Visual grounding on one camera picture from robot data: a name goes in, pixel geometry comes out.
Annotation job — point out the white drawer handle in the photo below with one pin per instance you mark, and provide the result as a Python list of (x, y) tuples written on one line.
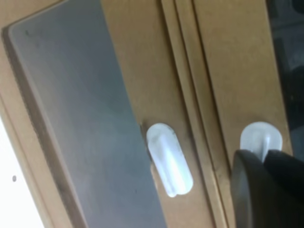
[(169, 160), (259, 138)]

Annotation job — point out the cardboard shoebox drawer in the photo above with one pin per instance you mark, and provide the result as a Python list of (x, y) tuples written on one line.
[(254, 50)]

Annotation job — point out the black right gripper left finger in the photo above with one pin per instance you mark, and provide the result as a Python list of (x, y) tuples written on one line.
[(258, 201)]

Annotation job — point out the lower cardboard shoebox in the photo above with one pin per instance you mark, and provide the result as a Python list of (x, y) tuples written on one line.
[(84, 80)]

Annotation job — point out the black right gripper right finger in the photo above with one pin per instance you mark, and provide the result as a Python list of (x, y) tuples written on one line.
[(287, 171)]

